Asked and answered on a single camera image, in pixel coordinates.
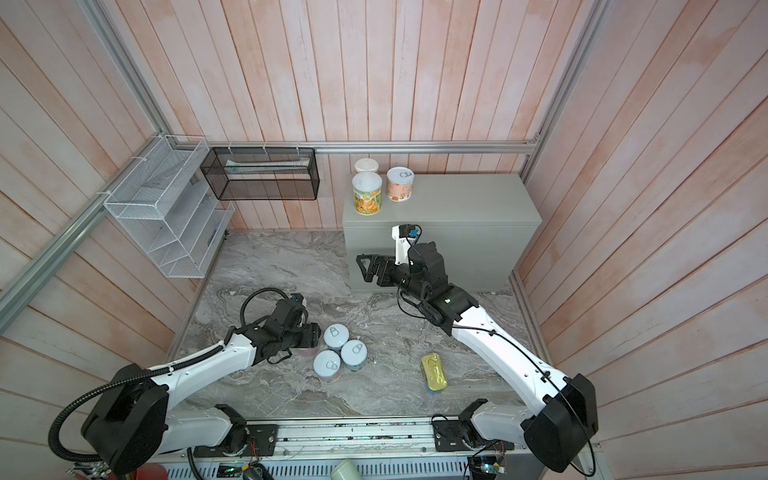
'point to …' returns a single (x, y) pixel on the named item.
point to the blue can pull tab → (354, 354)
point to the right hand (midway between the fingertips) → (369, 259)
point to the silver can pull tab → (336, 335)
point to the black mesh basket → (263, 173)
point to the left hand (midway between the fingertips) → (309, 337)
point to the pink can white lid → (327, 365)
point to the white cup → (346, 470)
